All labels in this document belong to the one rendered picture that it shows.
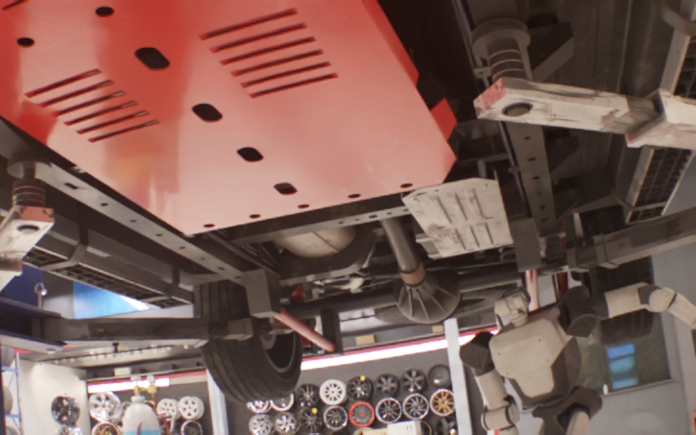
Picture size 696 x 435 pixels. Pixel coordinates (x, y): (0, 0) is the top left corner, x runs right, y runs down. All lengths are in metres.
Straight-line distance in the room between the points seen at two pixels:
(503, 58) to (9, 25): 0.77
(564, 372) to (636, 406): 9.47
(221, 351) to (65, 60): 2.16
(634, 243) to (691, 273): 9.96
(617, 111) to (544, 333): 1.39
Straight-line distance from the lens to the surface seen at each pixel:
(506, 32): 1.22
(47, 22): 1.12
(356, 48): 1.23
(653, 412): 12.13
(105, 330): 2.84
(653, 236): 2.46
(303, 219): 2.41
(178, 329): 2.88
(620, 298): 2.60
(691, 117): 1.44
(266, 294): 2.60
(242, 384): 3.29
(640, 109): 1.35
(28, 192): 1.55
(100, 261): 2.44
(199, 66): 1.24
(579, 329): 2.60
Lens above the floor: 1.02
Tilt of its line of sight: 17 degrees up
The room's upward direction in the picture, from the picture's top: 7 degrees counter-clockwise
